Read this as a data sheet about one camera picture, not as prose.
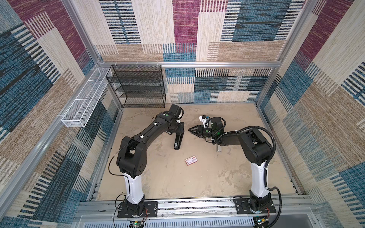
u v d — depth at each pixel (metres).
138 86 1.11
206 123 0.92
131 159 0.51
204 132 0.88
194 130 0.92
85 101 0.96
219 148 0.92
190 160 0.89
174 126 0.77
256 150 0.55
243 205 0.74
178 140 0.89
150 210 0.73
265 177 0.59
